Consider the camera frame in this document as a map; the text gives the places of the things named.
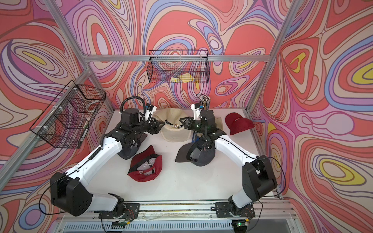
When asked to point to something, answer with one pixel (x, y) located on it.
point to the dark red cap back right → (236, 123)
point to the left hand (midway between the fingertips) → (161, 121)
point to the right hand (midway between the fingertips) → (180, 123)
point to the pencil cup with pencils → (205, 100)
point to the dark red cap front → (145, 165)
